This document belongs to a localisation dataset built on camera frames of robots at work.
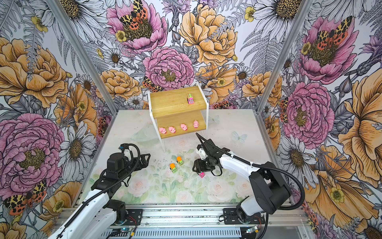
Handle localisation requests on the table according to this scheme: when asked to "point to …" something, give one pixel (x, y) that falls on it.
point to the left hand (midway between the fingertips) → (143, 161)
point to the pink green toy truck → (190, 99)
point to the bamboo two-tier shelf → (179, 111)
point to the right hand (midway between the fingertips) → (198, 173)
